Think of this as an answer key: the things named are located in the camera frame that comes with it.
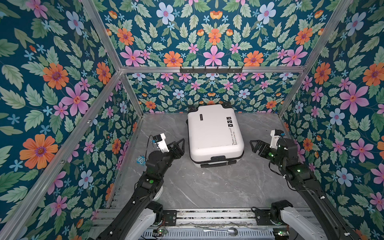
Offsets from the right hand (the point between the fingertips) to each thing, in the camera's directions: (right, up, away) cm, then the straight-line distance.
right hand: (256, 142), depth 75 cm
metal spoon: (-13, -42, -5) cm, 44 cm away
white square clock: (-51, -28, +3) cm, 58 cm away
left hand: (-37, +3, -4) cm, 37 cm away
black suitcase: (-21, +2, +5) cm, 22 cm away
